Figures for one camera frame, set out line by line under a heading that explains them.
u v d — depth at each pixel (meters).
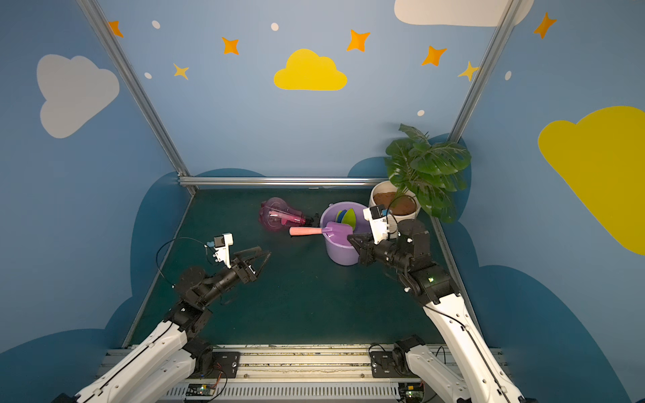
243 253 0.73
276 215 1.01
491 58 0.78
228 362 0.75
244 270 0.63
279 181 1.91
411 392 0.72
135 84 0.84
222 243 0.65
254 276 0.64
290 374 0.73
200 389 0.72
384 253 0.57
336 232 0.71
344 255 0.92
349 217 0.96
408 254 0.50
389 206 1.04
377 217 0.58
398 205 1.03
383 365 0.75
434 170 0.73
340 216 0.96
